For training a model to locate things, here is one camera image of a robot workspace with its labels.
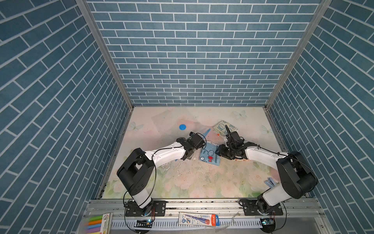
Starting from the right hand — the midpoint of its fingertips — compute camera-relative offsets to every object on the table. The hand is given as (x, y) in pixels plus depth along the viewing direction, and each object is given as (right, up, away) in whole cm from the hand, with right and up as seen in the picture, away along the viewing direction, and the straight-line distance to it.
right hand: (218, 153), depth 91 cm
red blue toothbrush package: (-14, -27, -22) cm, 37 cm away
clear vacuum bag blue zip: (-32, +18, +20) cm, 42 cm away
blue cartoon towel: (-6, 0, 0) cm, 6 cm away
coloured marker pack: (-60, -28, -23) cm, 70 cm away
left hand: (-20, +2, -2) cm, 20 cm away
